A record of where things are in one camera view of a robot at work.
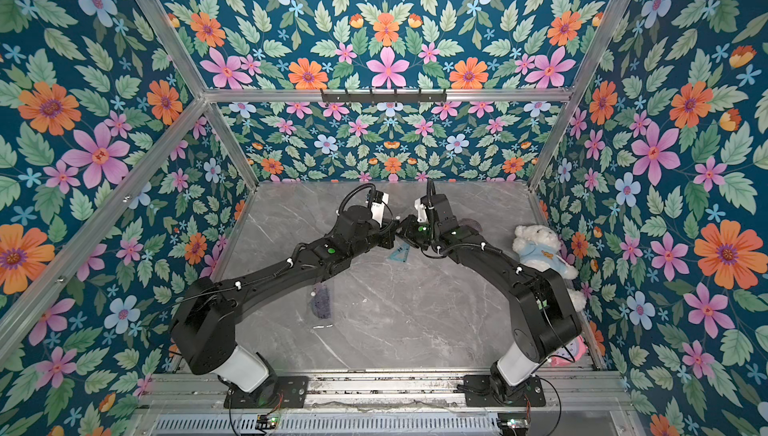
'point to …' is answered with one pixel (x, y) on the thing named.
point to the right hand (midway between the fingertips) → (400, 224)
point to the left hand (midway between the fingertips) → (403, 220)
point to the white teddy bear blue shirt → (540, 248)
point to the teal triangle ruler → (401, 253)
